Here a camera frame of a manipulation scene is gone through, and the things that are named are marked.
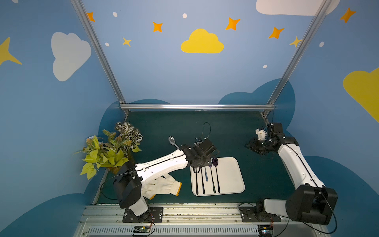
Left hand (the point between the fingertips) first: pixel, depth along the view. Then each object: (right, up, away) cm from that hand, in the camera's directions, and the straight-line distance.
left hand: (208, 159), depth 79 cm
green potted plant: (-48, +6, -9) cm, 50 cm away
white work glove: (-25, -16, +4) cm, 30 cm away
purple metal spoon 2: (+6, -6, +13) cm, 15 cm away
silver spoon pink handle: (-23, +8, +22) cm, 33 cm away
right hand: (+25, +7, +4) cm, 26 cm away
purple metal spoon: (-3, -15, +5) cm, 16 cm away
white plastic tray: (+11, -13, +9) cm, 19 cm away
